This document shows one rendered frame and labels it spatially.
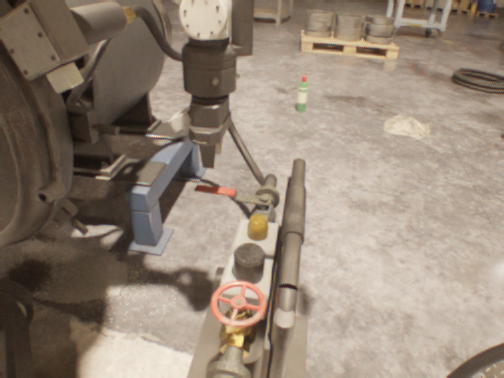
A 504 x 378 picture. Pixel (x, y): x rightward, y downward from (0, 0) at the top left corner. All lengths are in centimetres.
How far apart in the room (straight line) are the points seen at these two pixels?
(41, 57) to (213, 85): 29
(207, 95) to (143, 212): 69
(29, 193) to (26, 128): 15
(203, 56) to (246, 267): 32
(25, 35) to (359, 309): 107
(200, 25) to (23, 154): 43
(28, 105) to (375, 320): 104
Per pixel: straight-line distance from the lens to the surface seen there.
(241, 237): 60
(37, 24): 65
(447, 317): 123
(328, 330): 106
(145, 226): 120
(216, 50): 53
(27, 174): 77
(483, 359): 82
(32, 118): 72
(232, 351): 49
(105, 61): 107
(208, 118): 56
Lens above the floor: 87
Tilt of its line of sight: 35 degrees down
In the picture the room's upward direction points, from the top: 3 degrees clockwise
